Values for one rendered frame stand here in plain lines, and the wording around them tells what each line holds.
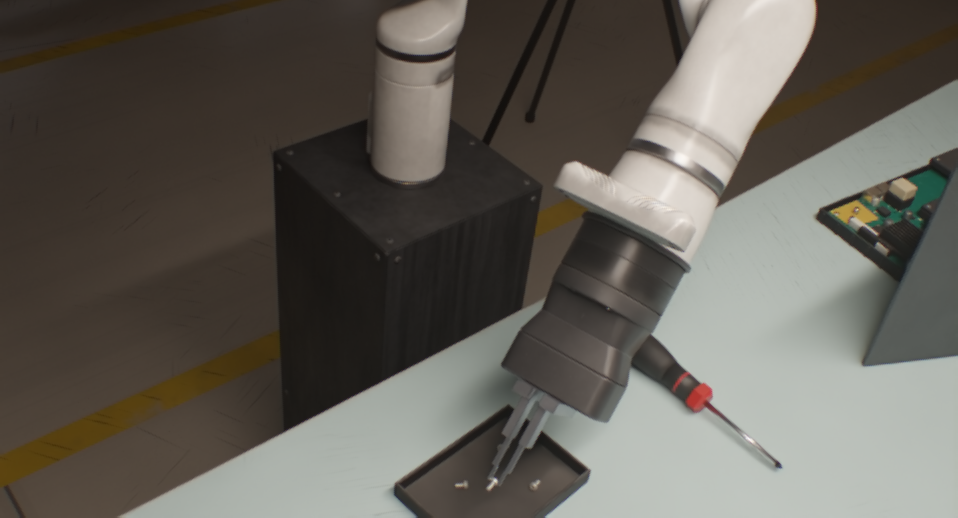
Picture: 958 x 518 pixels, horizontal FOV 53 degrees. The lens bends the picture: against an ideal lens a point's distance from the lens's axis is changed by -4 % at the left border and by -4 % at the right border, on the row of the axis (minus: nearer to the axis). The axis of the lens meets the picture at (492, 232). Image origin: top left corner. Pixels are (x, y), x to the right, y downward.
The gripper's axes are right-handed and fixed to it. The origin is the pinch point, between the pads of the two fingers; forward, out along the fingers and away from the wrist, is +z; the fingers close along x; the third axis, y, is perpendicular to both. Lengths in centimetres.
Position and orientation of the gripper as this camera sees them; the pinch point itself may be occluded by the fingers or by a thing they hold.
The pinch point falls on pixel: (494, 481)
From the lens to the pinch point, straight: 63.8
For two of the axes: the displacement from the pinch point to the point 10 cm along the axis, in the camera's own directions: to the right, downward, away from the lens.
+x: -8.1, -4.2, 4.0
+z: -4.8, 8.8, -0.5
